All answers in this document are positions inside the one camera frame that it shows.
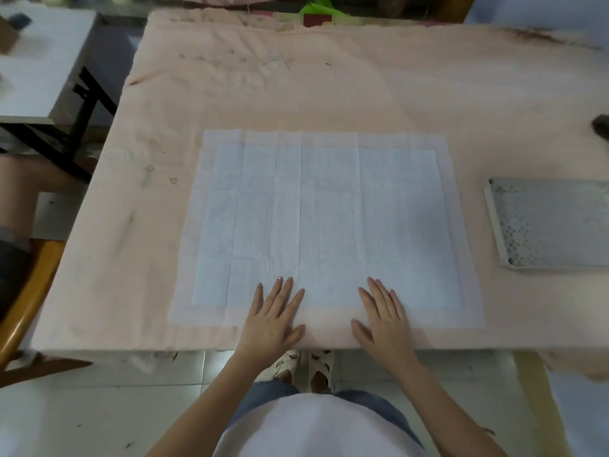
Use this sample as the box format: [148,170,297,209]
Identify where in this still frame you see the beige sandal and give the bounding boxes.
[306,349,336,395]
[259,349,302,384]

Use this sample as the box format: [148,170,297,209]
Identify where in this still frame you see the beige plastic tray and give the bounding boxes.
[483,177,609,272]

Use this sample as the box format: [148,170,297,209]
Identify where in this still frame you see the green plastic item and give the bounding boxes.
[298,0,349,23]

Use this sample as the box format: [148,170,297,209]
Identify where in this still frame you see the pink tablecloth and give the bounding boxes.
[30,8,609,382]

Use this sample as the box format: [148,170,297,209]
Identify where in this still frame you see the person's right hand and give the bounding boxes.
[351,276,421,373]

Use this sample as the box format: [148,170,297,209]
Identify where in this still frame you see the white folding table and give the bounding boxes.
[0,2,121,185]

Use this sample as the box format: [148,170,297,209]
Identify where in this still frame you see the person's left forearm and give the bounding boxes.
[145,349,267,457]

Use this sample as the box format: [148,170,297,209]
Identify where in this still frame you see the person's right forearm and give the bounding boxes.
[397,359,510,457]

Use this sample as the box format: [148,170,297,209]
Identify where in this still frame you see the person's blue jeans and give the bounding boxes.
[225,378,425,449]

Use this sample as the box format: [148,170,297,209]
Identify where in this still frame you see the brown wooden post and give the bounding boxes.
[434,0,480,23]

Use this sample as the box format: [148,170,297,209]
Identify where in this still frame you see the person's white shirt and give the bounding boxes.
[211,392,430,457]

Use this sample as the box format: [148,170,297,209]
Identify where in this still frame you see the yellow chair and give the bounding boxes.
[0,239,95,389]

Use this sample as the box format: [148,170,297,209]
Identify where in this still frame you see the white pad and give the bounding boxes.
[166,129,488,331]

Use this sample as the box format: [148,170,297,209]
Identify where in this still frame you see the person's left hand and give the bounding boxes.
[234,275,307,366]

